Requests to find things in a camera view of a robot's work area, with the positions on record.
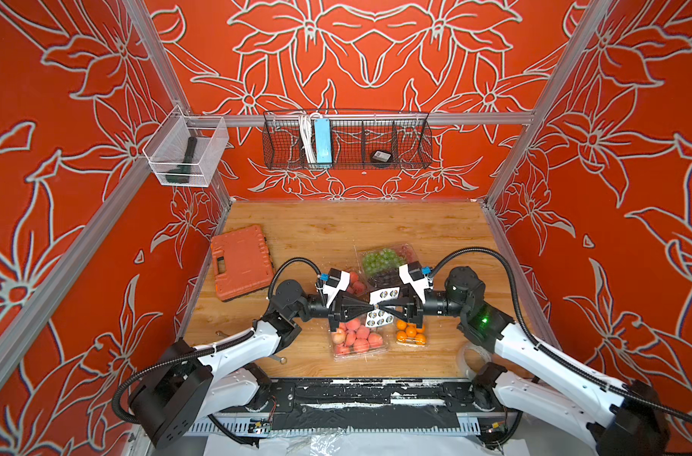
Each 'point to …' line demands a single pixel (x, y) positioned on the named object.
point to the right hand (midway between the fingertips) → (379, 300)
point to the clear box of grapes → (379, 267)
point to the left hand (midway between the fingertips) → (371, 309)
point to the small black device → (381, 156)
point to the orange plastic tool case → (242, 261)
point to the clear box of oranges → (408, 333)
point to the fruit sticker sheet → (378, 317)
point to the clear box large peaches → (354, 340)
